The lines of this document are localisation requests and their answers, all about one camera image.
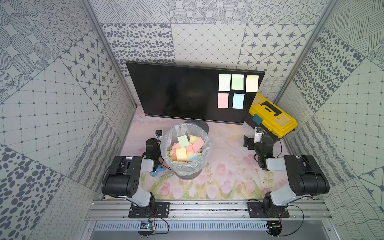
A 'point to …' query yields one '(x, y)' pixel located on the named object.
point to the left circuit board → (146, 228)
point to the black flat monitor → (194, 92)
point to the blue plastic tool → (159, 169)
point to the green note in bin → (183, 141)
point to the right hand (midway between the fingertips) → (252, 137)
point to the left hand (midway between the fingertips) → (164, 138)
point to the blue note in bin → (194, 157)
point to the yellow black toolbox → (274, 120)
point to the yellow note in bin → (181, 154)
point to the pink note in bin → (198, 144)
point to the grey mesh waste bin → (187, 177)
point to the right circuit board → (274, 227)
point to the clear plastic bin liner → (169, 136)
